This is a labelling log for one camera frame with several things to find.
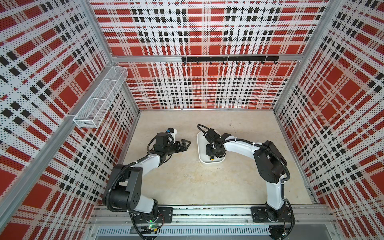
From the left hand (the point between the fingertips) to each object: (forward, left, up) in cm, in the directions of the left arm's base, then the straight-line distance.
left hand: (185, 145), depth 90 cm
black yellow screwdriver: (-6, -16, -5) cm, 18 cm away
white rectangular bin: (+5, -10, -5) cm, 12 cm away
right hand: (-3, -16, -6) cm, 17 cm away
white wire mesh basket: (+18, +58, +12) cm, 62 cm away
